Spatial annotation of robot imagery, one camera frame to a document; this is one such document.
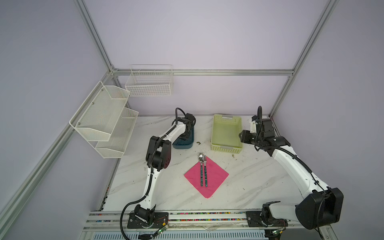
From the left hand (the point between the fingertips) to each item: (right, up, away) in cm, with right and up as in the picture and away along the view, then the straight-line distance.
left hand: (179, 136), depth 102 cm
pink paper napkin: (+24, -24, -14) cm, 37 cm away
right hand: (+38, +2, -20) cm, 43 cm away
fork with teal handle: (+17, -13, -6) cm, 23 cm away
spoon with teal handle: (+15, -13, -7) cm, 21 cm away
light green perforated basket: (+34, +5, +8) cm, 35 cm away
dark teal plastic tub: (+1, -5, +1) cm, 5 cm away
